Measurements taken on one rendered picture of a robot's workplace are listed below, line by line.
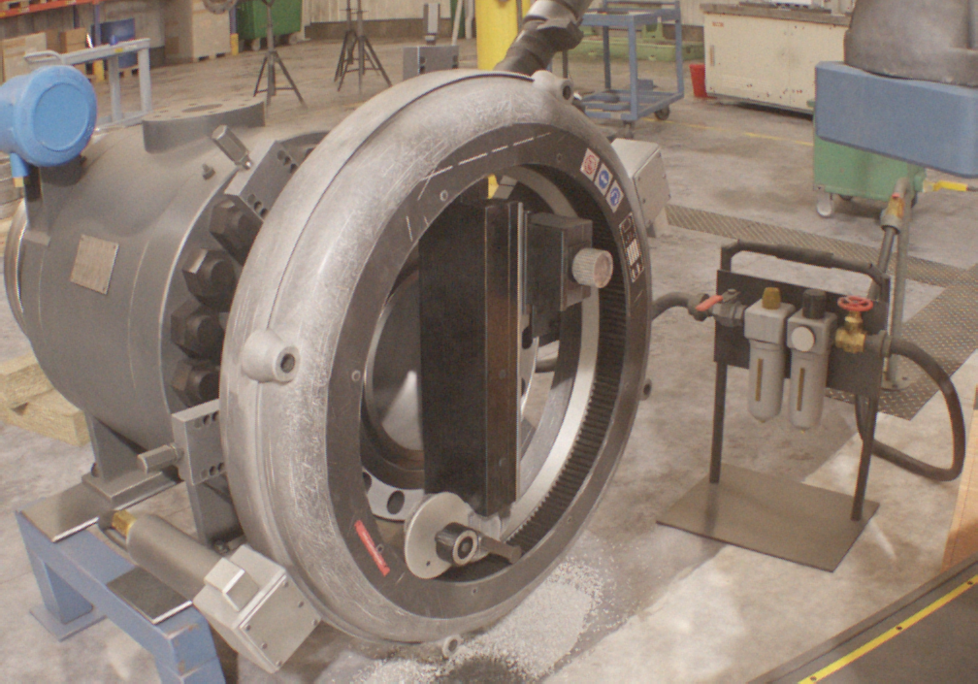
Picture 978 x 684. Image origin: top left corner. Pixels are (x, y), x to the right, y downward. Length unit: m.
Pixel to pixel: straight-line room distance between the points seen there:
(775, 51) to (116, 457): 6.45
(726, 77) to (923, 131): 7.32
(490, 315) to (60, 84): 0.81
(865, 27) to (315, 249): 0.59
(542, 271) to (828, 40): 6.20
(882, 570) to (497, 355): 1.06
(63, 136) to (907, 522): 1.81
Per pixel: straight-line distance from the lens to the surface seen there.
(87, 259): 1.52
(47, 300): 1.65
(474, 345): 1.17
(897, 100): 0.68
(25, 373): 2.76
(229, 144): 1.05
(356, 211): 1.02
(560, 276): 1.16
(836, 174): 4.49
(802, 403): 1.95
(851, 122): 0.72
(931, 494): 2.28
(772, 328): 1.92
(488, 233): 1.13
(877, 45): 0.69
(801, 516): 2.12
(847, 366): 1.98
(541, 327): 1.49
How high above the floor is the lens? 1.10
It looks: 20 degrees down
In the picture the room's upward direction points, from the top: 2 degrees counter-clockwise
